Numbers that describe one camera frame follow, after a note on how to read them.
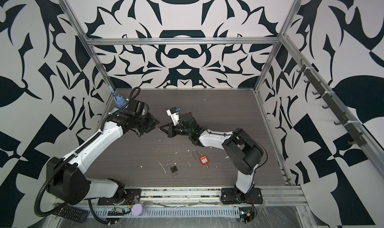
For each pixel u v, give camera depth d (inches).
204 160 33.4
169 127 30.0
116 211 27.4
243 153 18.9
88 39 36.0
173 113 29.9
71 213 27.0
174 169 32.5
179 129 29.3
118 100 41.1
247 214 27.9
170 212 25.5
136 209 25.1
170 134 29.4
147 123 28.5
